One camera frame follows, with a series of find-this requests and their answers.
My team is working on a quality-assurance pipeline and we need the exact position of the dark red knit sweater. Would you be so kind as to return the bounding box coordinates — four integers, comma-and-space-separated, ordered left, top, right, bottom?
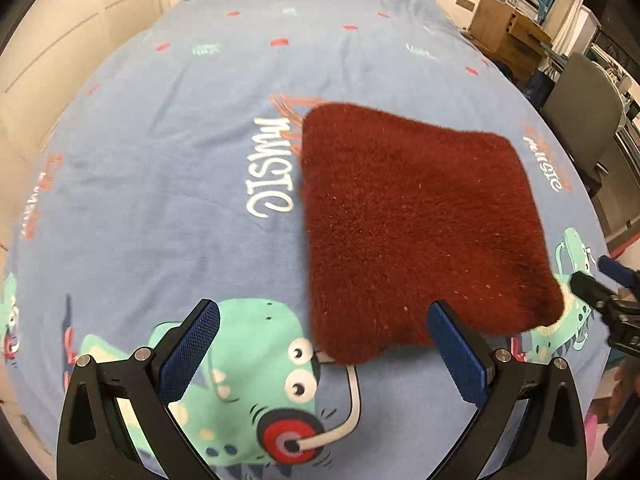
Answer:
300, 103, 564, 364

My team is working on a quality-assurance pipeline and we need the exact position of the person's right hand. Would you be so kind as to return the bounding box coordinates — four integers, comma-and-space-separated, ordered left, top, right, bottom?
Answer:
608, 358, 639, 420

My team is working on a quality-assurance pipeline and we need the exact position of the grey office chair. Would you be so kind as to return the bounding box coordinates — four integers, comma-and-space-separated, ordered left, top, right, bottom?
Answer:
541, 52, 624, 197

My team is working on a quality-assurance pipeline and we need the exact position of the brown cardboard box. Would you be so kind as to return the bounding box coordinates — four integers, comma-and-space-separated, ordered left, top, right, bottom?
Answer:
469, 0, 551, 86

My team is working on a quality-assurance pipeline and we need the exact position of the blue dinosaur print bedsheet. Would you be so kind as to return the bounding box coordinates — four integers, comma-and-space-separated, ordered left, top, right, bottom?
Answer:
1, 0, 608, 479

